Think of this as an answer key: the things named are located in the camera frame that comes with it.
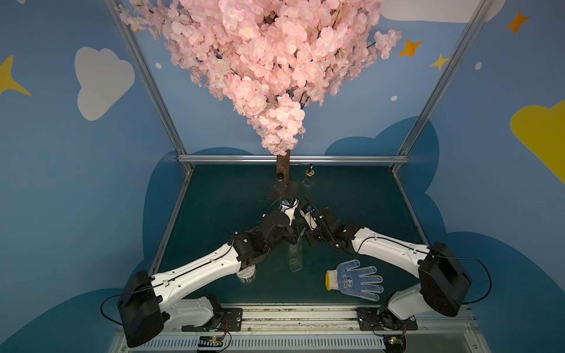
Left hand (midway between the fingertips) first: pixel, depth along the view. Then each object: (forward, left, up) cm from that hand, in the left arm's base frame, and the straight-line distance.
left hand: (300, 217), depth 75 cm
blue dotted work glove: (-14, -21, -21) cm, 33 cm away
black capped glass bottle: (+15, +8, -4) cm, 17 cm away
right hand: (+4, -5, -13) cm, 15 cm away
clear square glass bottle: (+17, -4, -4) cm, 18 cm away
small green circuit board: (-34, +30, -25) cm, 52 cm away
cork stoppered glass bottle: (-7, +1, -16) cm, 17 cm away
